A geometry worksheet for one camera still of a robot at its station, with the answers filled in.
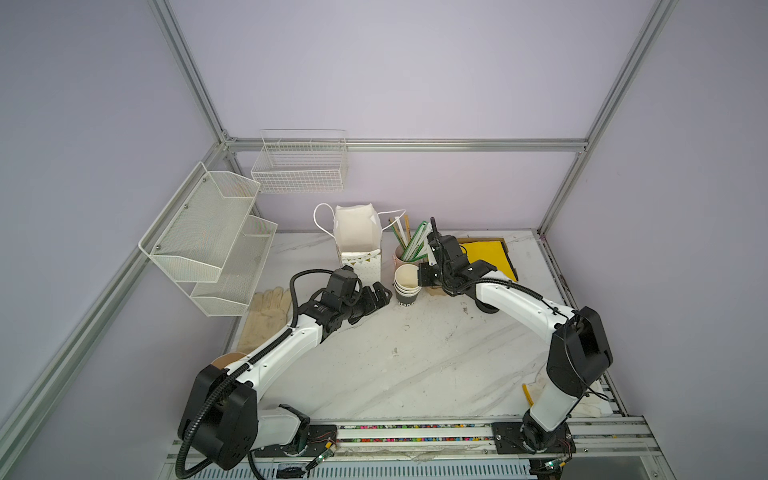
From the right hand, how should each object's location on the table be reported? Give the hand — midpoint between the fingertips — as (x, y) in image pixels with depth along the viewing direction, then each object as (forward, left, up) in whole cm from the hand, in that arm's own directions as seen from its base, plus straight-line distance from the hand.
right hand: (416, 270), depth 87 cm
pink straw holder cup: (+9, +5, -7) cm, 13 cm away
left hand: (-10, +10, -2) cm, 14 cm away
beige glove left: (-8, +48, -14) cm, 51 cm away
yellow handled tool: (-30, -30, -17) cm, 45 cm away
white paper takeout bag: (+18, +19, -1) cm, 26 cm away
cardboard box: (+24, -29, -11) cm, 39 cm away
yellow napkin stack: (+19, -30, -13) cm, 37 cm away
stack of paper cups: (-5, +3, 0) cm, 6 cm away
